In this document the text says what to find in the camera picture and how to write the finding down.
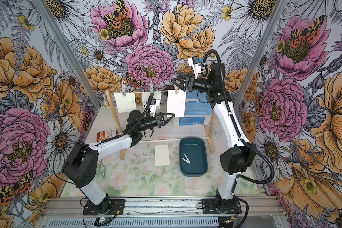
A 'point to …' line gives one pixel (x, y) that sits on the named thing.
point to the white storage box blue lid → (197, 110)
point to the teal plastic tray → (195, 150)
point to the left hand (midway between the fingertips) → (175, 118)
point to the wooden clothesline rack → (209, 133)
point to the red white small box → (103, 135)
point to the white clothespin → (187, 160)
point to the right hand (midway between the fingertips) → (173, 83)
